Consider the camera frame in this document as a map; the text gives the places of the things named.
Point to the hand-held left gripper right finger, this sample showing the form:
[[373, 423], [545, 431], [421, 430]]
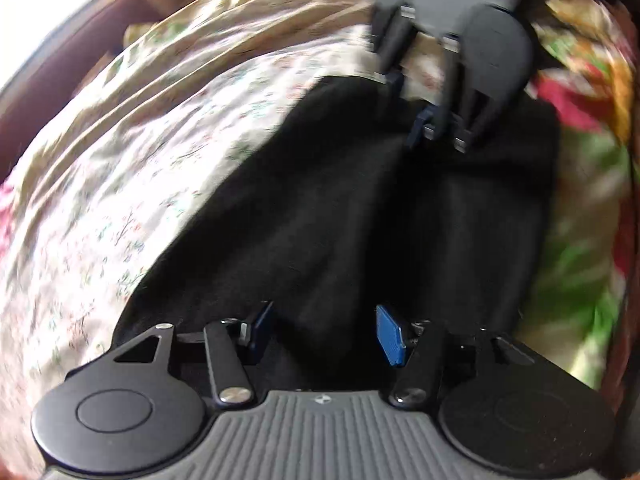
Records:
[[392, 335]]

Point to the white floral bedsheet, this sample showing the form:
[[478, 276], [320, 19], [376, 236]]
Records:
[[125, 185]]

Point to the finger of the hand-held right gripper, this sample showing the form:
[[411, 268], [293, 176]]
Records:
[[395, 80], [422, 125]]

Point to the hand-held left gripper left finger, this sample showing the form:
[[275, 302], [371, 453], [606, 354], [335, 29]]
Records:
[[260, 332]]

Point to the black pants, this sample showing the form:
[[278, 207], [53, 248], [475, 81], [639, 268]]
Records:
[[340, 220]]

